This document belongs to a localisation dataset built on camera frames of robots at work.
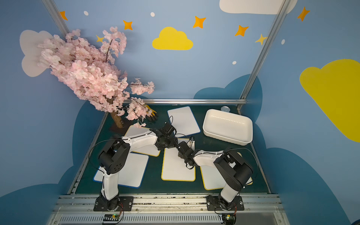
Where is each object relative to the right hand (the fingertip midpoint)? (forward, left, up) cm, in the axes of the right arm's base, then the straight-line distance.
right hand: (188, 150), depth 95 cm
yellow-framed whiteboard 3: (-18, -15, -1) cm, 23 cm away
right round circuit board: (-37, -23, -4) cm, 44 cm away
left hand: (+2, +10, +2) cm, 11 cm away
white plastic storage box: (+23, -36, -3) cm, 43 cm away
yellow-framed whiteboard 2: (-13, +9, +1) cm, 16 cm away
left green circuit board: (-41, +40, -2) cm, 57 cm away
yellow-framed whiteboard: (-4, +24, +4) cm, 25 cm away
